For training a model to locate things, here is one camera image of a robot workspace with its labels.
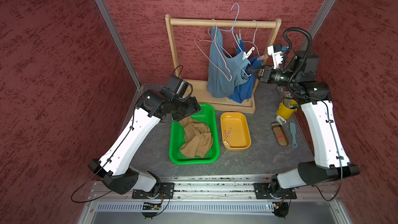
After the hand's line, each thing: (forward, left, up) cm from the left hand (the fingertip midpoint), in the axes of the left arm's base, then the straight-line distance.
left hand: (193, 114), depth 66 cm
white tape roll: (+16, -55, -30) cm, 65 cm away
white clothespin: (-1, -18, -27) cm, 33 cm away
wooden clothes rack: (+45, -1, -33) cm, 56 cm away
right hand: (+11, -23, +14) cm, 29 cm away
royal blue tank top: (+27, -30, -15) cm, 43 cm away
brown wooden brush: (+6, -52, -29) cm, 59 cm away
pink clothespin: (+5, -19, -30) cm, 36 cm away
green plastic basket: (+18, -7, -30) cm, 36 cm away
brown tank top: (-2, -2, -21) cm, 21 cm away
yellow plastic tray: (+3, -26, -30) cm, 40 cm away
